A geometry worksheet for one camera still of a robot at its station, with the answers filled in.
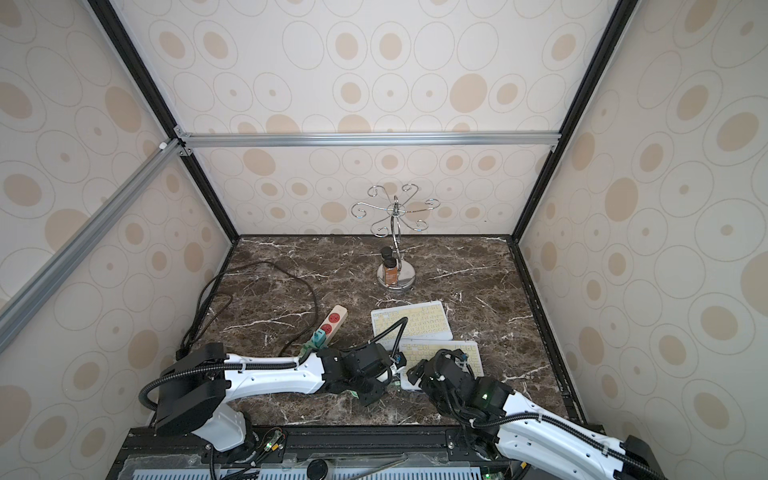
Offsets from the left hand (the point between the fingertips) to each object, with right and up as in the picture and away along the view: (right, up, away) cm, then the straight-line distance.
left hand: (390, 390), depth 79 cm
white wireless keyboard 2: (+11, +15, +16) cm, 25 cm away
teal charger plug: (-20, +12, +6) cm, 25 cm away
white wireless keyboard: (+8, +8, +9) cm, 14 cm away
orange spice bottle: (0, +31, +18) cm, 36 cm away
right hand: (+8, +2, 0) cm, 9 cm away
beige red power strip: (-18, +15, +15) cm, 28 cm away
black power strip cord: (-59, +19, +21) cm, 66 cm away
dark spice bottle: (-1, +37, +20) cm, 43 cm away
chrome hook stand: (+2, +48, +4) cm, 48 cm away
